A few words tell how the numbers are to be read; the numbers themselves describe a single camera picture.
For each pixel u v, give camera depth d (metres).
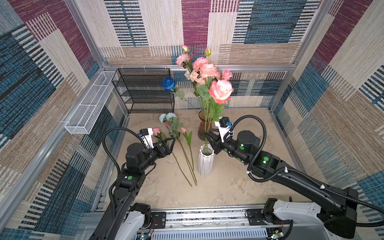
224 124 0.52
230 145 0.55
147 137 0.64
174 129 1.05
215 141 0.57
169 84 0.73
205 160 0.73
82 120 0.92
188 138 1.04
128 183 0.51
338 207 0.39
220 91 0.46
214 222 0.73
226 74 0.76
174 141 0.69
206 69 0.59
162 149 0.63
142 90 1.10
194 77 0.70
